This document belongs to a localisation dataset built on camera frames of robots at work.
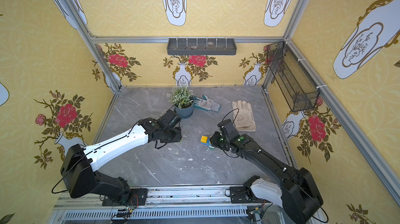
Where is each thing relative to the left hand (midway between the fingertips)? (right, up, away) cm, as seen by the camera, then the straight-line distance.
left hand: (183, 138), depth 81 cm
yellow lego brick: (+11, -2, +4) cm, 12 cm away
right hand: (+15, -3, +2) cm, 15 cm away
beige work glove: (+38, +11, +25) cm, 46 cm away
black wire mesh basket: (+62, +26, +2) cm, 67 cm away
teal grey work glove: (+13, +18, +28) cm, 36 cm away
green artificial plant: (-2, +22, +9) cm, 23 cm away
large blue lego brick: (+13, -3, +3) cm, 14 cm away
